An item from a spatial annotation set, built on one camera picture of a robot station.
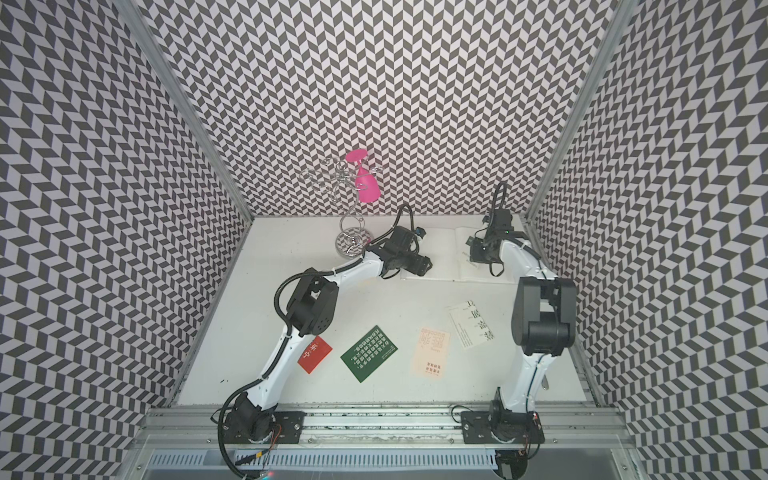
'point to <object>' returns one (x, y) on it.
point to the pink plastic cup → (367, 189)
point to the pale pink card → (432, 353)
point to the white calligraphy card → (470, 327)
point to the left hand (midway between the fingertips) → (421, 262)
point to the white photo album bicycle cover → (447, 249)
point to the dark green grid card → (369, 353)
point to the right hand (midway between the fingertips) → (477, 258)
